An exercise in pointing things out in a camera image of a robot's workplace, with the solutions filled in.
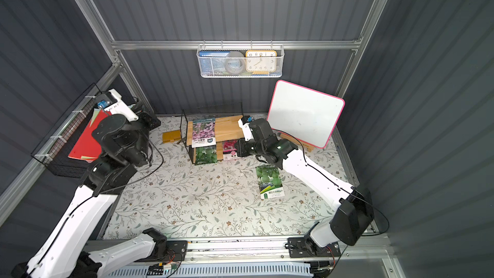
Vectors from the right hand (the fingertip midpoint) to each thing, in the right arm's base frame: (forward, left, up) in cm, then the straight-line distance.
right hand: (239, 142), depth 76 cm
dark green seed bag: (+9, +19, -23) cm, 31 cm away
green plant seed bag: (-5, -14, -25) cm, 29 cm away
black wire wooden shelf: (+16, +8, -11) cm, 21 cm away
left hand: (-3, +28, +24) cm, 37 cm away
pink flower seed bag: (+12, +7, -24) cm, 28 cm away
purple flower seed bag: (+13, +18, -9) cm, 24 cm away
